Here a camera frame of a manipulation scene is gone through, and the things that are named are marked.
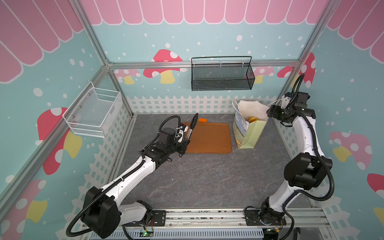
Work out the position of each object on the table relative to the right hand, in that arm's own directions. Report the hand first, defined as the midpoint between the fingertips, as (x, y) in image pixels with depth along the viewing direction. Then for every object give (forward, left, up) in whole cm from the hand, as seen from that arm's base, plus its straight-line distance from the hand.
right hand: (273, 111), depth 85 cm
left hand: (-16, +49, -8) cm, 53 cm away
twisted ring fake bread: (+5, +8, -11) cm, 14 cm away
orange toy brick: (+17, +40, -25) cm, 50 cm away
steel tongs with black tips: (-10, +46, +1) cm, 47 cm away
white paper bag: (-8, +14, -11) cm, 20 cm away
